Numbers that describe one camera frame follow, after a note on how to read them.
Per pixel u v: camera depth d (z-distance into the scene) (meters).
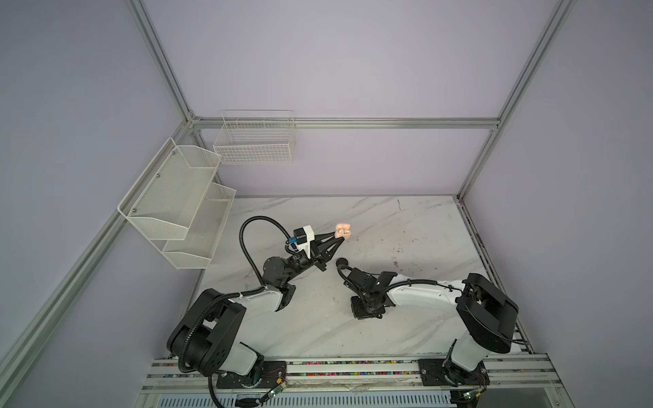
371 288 0.65
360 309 0.75
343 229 0.68
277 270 0.61
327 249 0.69
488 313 0.45
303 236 0.60
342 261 0.98
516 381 0.73
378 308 0.72
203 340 0.43
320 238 0.68
